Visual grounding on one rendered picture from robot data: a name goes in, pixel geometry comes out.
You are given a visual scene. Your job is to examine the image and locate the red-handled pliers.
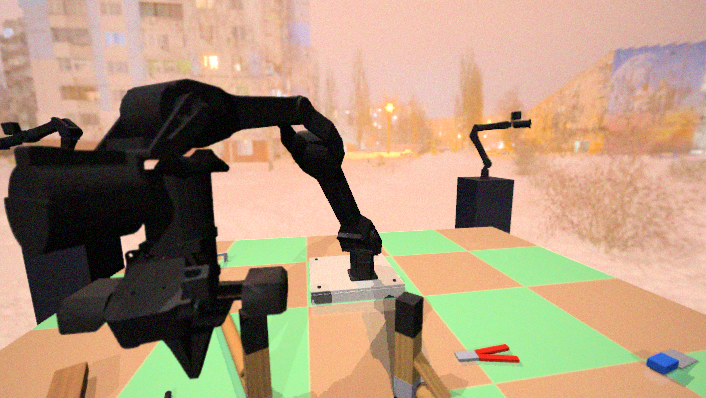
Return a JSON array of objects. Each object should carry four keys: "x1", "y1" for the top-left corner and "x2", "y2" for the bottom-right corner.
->
[{"x1": 455, "y1": 344, "x2": 520, "y2": 363}]

